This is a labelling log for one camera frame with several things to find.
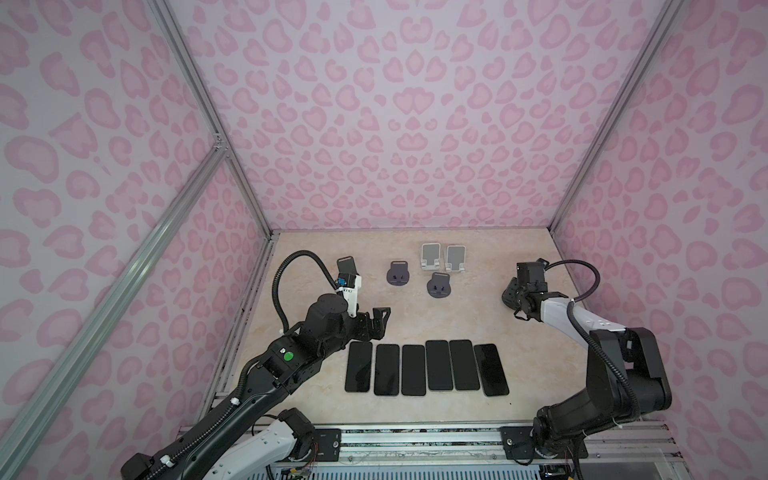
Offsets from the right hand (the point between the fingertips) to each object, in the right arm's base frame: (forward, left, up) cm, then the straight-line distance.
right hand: (518, 286), depth 94 cm
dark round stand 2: (+3, +24, -4) cm, 25 cm away
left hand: (-17, +42, +17) cm, 49 cm away
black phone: (-22, +18, -8) cm, 30 cm away
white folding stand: (+15, +26, -3) cm, 30 cm away
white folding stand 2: (+15, +17, -5) cm, 23 cm away
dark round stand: (+8, +38, -6) cm, 39 cm away
